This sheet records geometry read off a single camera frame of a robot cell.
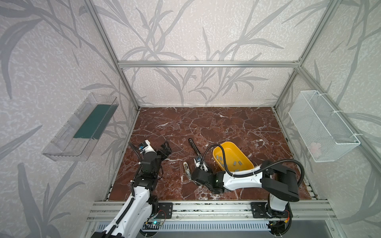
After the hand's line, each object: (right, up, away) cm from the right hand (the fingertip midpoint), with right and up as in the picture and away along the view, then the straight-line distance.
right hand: (196, 166), depth 86 cm
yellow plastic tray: (+25, +2, +7) cm, 26 cm away
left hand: (-18, +16, -3) cm, 24 cm away
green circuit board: (-21, -24, -14) cm, 35 cm away
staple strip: (+24, 0, +7) cm, 25 cm away
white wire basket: (+55, +21, -24) cm, 64 cm away
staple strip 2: (+27, +1, +4) cm, 27 cm away
